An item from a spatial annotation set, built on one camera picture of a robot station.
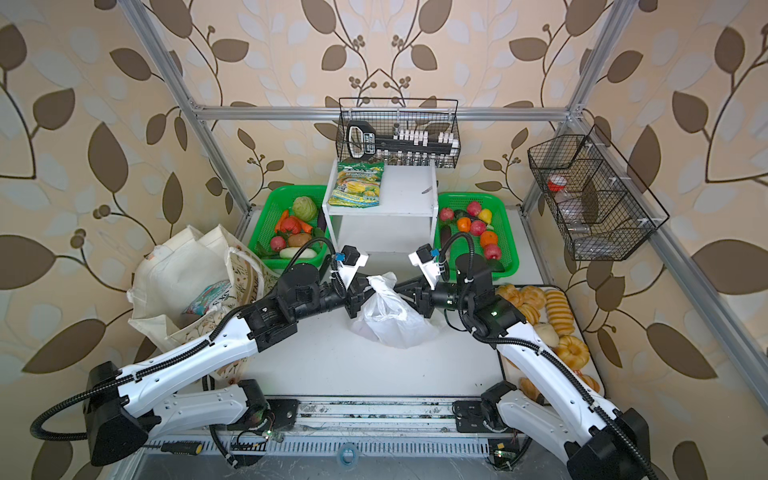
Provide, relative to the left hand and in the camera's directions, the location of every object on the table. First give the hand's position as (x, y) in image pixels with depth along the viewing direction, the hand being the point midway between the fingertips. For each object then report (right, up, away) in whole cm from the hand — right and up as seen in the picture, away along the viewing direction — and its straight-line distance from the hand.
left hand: (385, 280), depth 65 cm
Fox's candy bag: (-49, -7, +16) cm, 52 cm away
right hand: (+2, -4, +3) cm, 5 cm away
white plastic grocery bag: (+1, -6, -9) cm, 11 cm away
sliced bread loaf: (+51, -13, +23) cm, 57 cm away
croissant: (+45, -9, +26) cm, 53 cm away
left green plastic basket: (-44, +23, +49) cm, 70 cm away
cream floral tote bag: (-58, 0, +14) cm, 60 cm away
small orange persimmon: (+27, +14, +43) cm, 53 cm away
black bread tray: (+33, -27, +16) cm, 46 cm away
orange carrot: (-41, +14, +44) cm, 61 cm away
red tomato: (-36, +15, +43) cm, 58 cm away
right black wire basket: (+54, +16, +8) cm, 57 cm away
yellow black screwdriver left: (-47, -39, +3) cm, 61 cm away
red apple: (+36, +4, +39) cm, 54 cm away
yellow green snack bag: (-8, +23, +12) cm, 27 cm away
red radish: (-40, +7, +40) cm, 57 cm away
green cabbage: (-31, +20, +44) cm, 57 cm away
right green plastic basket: (+40, +14, +41) cm, 58 cm away
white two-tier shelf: (+5, +15, +31) cm, 35 cm away
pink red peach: (+33, +13, +43) cm, 56 cm away
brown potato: (-33, +9, +40) cm, 52 cm away
